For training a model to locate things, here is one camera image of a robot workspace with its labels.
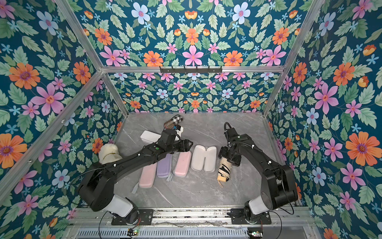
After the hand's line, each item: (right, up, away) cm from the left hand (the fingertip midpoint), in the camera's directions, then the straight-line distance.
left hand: (190, 142), depth 85 cm
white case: (+7, -12, +11) cm, 17 cm away
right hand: (+21, -9, +1) cm, 23 cm away
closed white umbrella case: (-28, +2, +13) cm, 31 cm away
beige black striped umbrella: (+20, -16, +1) cm, 26 cm away
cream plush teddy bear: (-50, -7, +3) cm, 50 cm away
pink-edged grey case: (-5, -14, +5) cm, 16 cm away
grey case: (-16, -15, +3) cm, 23 cm away
